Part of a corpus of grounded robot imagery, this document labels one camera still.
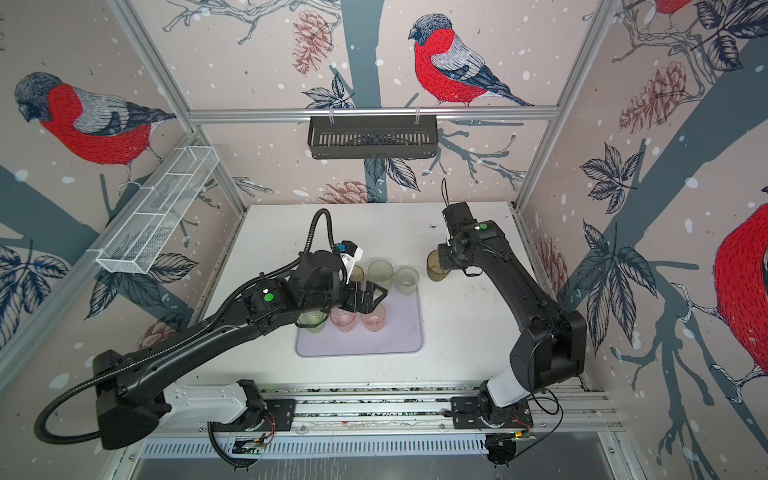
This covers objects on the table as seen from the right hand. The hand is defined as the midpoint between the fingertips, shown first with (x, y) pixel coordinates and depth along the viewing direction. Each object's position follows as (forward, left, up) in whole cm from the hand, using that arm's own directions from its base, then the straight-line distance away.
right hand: (448, 262), depth 83 cm
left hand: (-16, +19, +10) cm, 26 cm away
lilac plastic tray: (-15, +13, -17) cm, 26 cm away
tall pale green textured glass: (0, +20, -6) cm, 21 cm away
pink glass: (-11, +22, -16) cm, 29 cm away
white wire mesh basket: (-6, +79, +16) cm, 81 cm away
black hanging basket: (+45, +25, +12) cm, 53 cm away
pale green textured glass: (+2, +12, -13) cm, 18 cm away
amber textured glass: (-4, +4, +1) cm, 6 cm away
